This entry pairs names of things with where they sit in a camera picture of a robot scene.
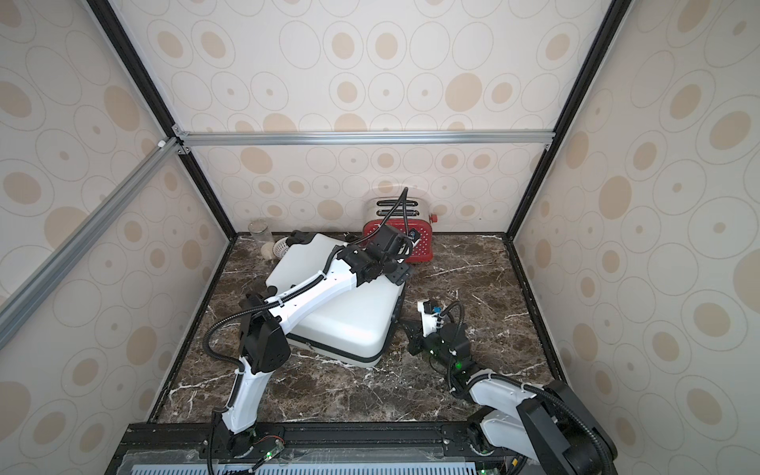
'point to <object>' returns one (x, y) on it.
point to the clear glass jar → (260, 235)
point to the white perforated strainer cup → (280, 246)
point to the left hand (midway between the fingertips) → (407, 260)
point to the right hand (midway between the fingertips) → (414, 320)
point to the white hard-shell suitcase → (355, 330)
